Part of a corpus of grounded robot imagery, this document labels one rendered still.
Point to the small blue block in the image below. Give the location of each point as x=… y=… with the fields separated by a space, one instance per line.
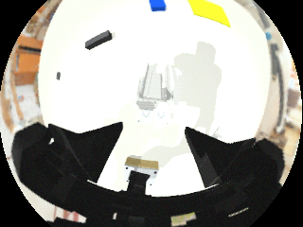
x=158 y=5

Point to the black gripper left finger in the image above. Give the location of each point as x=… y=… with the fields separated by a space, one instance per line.
x=91 y=148

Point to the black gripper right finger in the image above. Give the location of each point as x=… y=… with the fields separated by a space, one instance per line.
x=212 y=155

